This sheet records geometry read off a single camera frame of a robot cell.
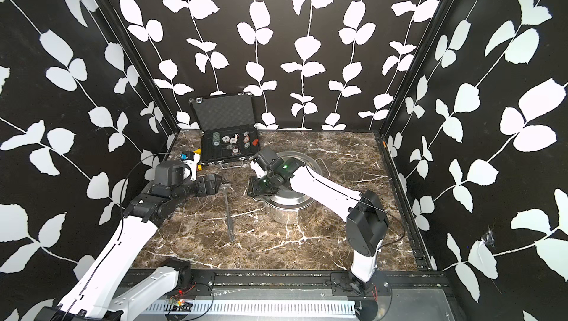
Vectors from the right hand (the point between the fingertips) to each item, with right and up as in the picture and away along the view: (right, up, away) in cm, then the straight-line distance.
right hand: (247, 190), depth 77 cm
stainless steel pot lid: (+14, -3, +2) cm, 14 cm away
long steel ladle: (-9, -15, +10) cm, 20 cm away
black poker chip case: (-18, +23, +40) cm, 49 cm away
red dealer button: (-3, +19, +36) cm, 41 cm away
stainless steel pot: (+14, -12, +9) cm, 20 cm away
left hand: (-12, +6, -1) cm, 14 cm away
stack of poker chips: (-23, +20, +35) cm, 47 cm away
